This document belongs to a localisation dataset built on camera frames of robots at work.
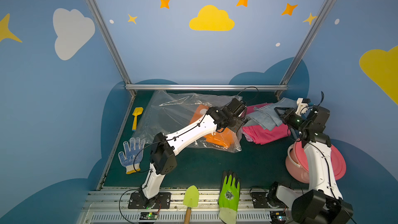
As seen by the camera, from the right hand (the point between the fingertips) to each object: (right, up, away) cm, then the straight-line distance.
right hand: (278, 107), depth 76 cm
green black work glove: (-25, -44, -1) cm, 51 cm away
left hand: (-19, -8, +3) cm, 20 cm away
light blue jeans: (-6, -4, -1) cm, 8 cm away
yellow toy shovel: (-83, -3, +32) cm, 90 cm away
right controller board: (-2, -52, -4) cm, 52 cm away
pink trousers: (-2, -17, +18) cm, 25 cm away
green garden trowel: (-43, -46, 0) cm, 63 cm away
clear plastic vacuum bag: (-62, -3, +23) cm, 66 cm away
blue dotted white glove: (-78, -28, +12) cm, 84 cm away
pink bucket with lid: (+6, -27, -5) cm, 28 cm away
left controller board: (-63, -51, -5) cm, 81 cm away
